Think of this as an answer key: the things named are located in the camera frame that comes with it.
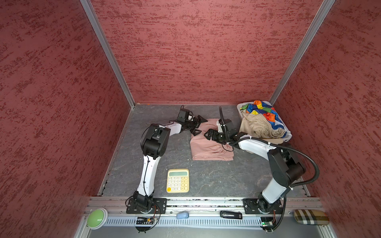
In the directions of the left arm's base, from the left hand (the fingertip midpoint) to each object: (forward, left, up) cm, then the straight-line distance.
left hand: (205, 126), depth 100 cm
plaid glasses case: (-52, -48, -1) cm, 71 cm away
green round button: (-53, +55, -5) cm, 76 cm away
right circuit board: (-54, -29, -6) cm, 61 cm away
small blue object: (-51, +13, -3) cm, 53 cm away
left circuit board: (-53, +32, -8) cm, 63 cm away
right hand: (-11, -2, +2) cm, 11 cm away
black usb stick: (-51, -12, -6) cm, 52 cm away
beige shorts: (0, -35, +2) cm, 35 cm away
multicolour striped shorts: (+16, -40, +4) cm, 44 cm away
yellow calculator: (-35, +17, -4) cm, 39 cm away
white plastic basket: (-7, -52, +5) cm, 53 cm away
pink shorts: (-16, +2, -3) cm, 16 cm away
